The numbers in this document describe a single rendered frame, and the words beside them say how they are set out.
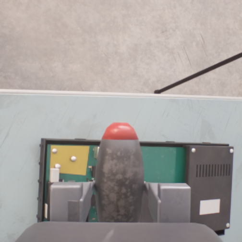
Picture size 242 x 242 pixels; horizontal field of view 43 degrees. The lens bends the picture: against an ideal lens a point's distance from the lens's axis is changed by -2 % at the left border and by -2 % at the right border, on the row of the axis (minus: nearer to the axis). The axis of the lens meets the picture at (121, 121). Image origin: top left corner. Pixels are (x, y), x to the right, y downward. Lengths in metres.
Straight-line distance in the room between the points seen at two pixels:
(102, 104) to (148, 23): 1.30
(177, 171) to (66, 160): 0.15
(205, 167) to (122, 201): 0.27
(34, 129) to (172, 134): 0.18
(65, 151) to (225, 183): 0.22
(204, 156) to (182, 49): 1.35
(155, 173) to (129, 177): 0.23
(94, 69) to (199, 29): 0.69
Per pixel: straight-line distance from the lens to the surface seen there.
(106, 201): 0.16
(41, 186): 0.34
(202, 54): 1.82
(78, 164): 0.34
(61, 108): 0.35
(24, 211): 0.35
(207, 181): 0.42
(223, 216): 0.46
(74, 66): 1.42
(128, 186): 0.16
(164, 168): 0.40
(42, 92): 0.35
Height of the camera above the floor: 1.33
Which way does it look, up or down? 63 degrees down
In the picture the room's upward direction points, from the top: 89 degrees clockwise
